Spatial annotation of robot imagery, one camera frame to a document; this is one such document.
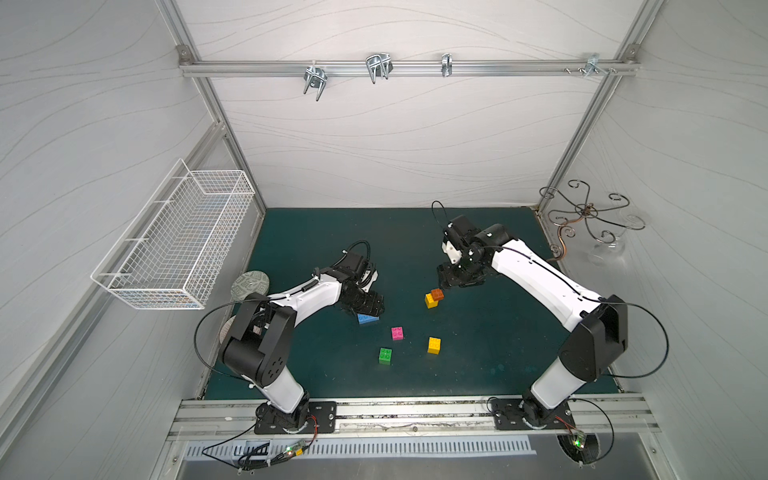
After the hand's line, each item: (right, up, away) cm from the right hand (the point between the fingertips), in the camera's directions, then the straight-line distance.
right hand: (450, 281), depth 82 cm
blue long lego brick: (-24, -12, +7) cm, 28 cm away
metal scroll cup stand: (+35, +19, -4) cm, 40 cm away
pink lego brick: (-15, -16, +5) cm, 22 cm away
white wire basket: (-68, +10, -12) cm, 69 cm away
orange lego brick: (-2, -5, +9) cm, 11 cm away
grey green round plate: (-62, -2, +15) cm, 64 cm away
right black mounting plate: (+13, -32, -8) cm, 36 cm away
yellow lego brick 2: (-4, -18, 0) cm, 19 cm away
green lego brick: (-18, -20, -1) cm, 27 cm away
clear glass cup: (+43, +9, -2) cm, 44 cm away
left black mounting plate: (-35, -33, -8) cm, 49 cm away
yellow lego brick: (-4, -8, +10) cm, 13 cm away
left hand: (-21, -10, +8) cm, 25 cm away
